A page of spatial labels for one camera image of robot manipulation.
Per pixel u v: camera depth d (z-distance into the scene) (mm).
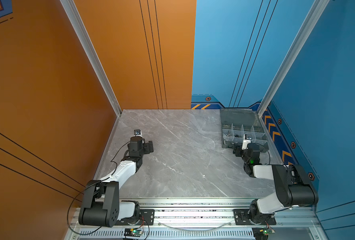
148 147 814
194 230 708
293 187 446
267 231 696
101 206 417
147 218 739
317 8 700
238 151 851
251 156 725
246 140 813
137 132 787
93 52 855
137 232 700
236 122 1148
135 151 682
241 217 725
